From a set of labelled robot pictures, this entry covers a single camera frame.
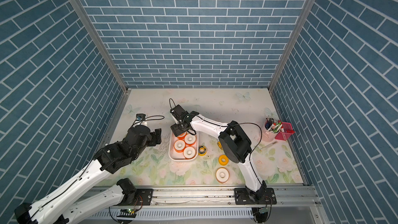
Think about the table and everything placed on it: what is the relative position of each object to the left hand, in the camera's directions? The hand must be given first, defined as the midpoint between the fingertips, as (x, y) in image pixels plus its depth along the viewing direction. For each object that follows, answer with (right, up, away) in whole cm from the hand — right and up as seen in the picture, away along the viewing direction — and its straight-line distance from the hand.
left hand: (158, 131), depth 74 cm
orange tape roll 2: (+13, -9, +18) cm, 24 cm away
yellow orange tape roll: (+32, -20, +10) cm, 39 cm away
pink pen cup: (+59, -1, +10) cm, 60 cm away
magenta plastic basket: (+71, -3, +16) cm, 73 cm away
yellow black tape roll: (+21, -14, +15) cm, 29 cm away
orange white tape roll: (+31, -11, +17) cm, 37 cm away
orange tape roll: (+9, -7, +17) cm, 20 cm away
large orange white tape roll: (+7, -11, +16) cm, 21 cm away
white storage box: (+5, -16, +12) cm, 21 cm away
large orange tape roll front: (+32, -24, +7) cm, 40 cm away
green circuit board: (-14, -38, -2) cm, 41 cm away
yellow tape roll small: (+13, -15, +13) cm, 24 cm away
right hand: (+6, -2, +18) cm, 19 cm away
